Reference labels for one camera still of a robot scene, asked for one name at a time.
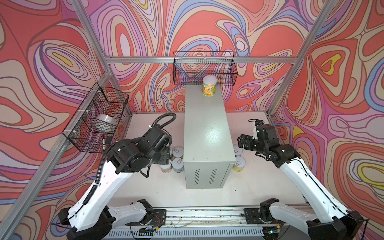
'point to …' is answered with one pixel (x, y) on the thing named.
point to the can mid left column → (166, 168)
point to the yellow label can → (239, 164)
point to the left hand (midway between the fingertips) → (165, 152)
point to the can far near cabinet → (177, 152)
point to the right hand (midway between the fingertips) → (246, 143)
